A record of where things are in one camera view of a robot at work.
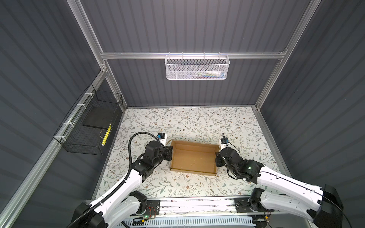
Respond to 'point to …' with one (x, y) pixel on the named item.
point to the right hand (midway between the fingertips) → (216, 154)
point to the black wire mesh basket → (87, 128)
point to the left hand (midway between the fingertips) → (173, 147)
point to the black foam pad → (101, 117)
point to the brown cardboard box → (194, 157)
